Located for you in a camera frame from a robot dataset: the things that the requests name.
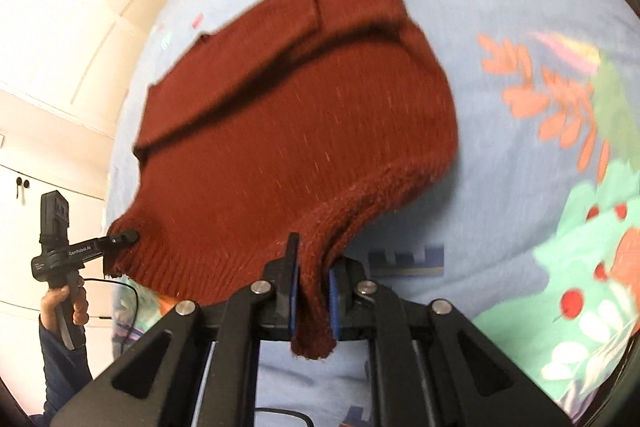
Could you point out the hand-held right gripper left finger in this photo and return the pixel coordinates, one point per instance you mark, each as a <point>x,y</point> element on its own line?
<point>294,307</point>

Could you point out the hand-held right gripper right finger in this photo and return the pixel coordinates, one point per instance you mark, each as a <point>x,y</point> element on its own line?
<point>334,302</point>

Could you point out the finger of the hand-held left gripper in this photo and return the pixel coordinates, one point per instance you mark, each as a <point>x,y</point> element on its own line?
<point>122,238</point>

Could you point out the dark red knit sweater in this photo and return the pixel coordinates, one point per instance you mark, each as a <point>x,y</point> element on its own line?
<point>300,132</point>

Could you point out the person's left forearm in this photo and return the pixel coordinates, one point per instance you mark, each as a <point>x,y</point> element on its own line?
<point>65,377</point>

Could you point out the person's left hand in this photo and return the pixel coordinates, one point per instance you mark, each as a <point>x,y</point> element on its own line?
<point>50,307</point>

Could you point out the small black hook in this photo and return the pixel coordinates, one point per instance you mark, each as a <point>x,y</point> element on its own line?
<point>21,184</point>

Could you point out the white wardrobe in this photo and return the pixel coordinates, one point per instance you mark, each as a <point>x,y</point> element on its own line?
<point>60,57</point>

